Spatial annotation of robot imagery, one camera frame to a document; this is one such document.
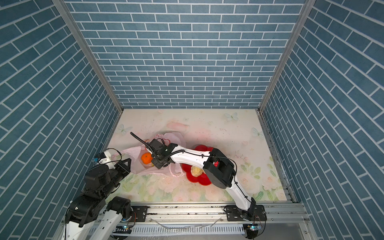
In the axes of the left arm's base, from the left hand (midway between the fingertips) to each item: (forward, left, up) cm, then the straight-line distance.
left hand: (133, 159), depth 70 cm
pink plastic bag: (+3, +2, -2) cm, 4 cm away
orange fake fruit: (+9, 0, -16) cm, 18 cm away
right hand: (+8, -6, -15) cm, 18 cm away
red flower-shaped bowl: (-3, -34, -19) cm, 39 cm away
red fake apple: (-9, -37, +13) cm, 41 cm away
